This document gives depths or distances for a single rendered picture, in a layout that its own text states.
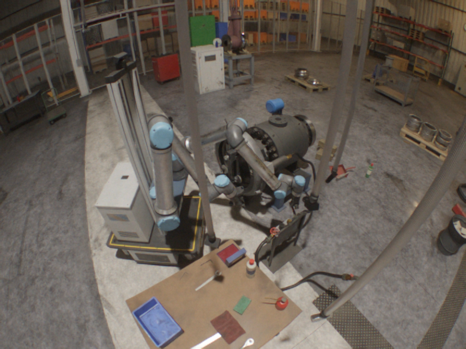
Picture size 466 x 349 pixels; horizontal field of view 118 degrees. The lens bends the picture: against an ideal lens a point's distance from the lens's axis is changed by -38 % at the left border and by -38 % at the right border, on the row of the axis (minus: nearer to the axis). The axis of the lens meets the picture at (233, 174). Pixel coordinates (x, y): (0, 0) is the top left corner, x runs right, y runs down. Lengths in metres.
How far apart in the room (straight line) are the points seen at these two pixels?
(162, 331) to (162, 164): 1.10
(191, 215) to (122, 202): 0.74
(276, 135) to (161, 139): 1.46
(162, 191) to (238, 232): 1.34
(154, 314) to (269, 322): 0.78
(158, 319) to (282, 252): 1.36
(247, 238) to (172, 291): 1.07
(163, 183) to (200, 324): 0.95
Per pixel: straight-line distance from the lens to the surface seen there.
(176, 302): 1.68
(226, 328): 1.56
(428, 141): 5.49
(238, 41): 6.24
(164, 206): 1.38
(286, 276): 2.25
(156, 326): 1.67
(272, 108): 2.64
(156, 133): 1.08
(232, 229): 2.49
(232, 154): 2.14
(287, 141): 2.37
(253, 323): 1.59
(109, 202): 1.89
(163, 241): 2.13
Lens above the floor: 2.03
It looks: 41 degrees down
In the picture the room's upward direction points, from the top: 2 degrees counter-clockwise
